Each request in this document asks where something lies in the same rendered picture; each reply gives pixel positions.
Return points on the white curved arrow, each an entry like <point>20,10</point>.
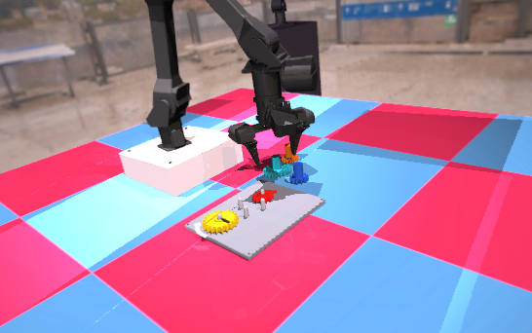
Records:
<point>198,229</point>

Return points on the teal gear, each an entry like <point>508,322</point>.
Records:
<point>277,169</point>

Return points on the blue gear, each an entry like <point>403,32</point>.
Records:
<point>298,176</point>

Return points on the red gear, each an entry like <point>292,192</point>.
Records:
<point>267,196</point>

